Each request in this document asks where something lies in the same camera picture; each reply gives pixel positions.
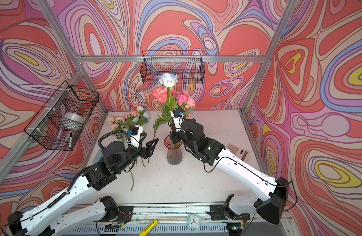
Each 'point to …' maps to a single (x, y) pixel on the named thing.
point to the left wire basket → (60, 120)
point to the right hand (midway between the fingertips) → (172, 128)
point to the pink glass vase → (174, 156)
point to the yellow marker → (147, 229)
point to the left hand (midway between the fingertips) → (154, 137)
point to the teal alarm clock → (194, 221)
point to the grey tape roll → (75, 116)
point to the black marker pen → (71, 140)
